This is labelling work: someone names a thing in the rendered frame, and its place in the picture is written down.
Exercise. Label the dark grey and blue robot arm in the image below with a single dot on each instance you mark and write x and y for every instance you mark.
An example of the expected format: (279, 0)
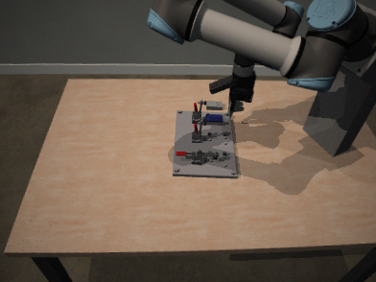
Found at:
(311, 61)

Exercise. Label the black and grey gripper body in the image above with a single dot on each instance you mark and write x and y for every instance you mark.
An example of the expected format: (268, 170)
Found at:
(244, 91)

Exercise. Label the toggle clamp with red handle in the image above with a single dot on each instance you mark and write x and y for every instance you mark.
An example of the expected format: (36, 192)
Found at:
(197, 138)
(197, 156)

